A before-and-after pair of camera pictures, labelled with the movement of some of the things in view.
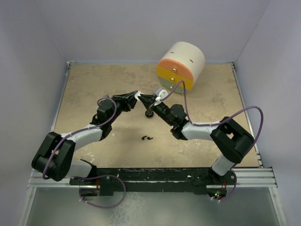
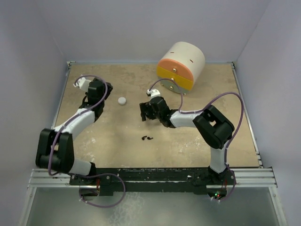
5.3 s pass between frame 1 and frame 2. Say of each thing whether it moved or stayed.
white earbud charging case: moved
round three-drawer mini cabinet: stayed
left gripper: moved
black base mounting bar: stayed
